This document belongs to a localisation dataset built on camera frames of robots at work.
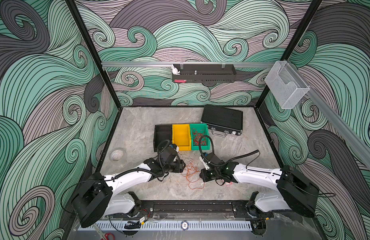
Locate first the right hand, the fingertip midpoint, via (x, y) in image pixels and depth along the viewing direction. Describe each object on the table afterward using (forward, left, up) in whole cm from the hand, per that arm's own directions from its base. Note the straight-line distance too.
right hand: (199, 176), depth 84 cm
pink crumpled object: (-5, -15, +3) cm, 16 cm away
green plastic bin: (+33, -2, +3) cm, 33 cm away
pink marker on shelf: (+47, +12, +31) cm, 58 cm away
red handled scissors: (-27, +46, +1) cm, 53 cm away
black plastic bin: (+29, +25, -3) cm, 38 cm away
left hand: (+5, +10, +5) cm, 12 cm away
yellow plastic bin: (+28, +11, -1) cm, 30 cm away
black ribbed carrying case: (+37, -18, +5) cm, 42 cm away
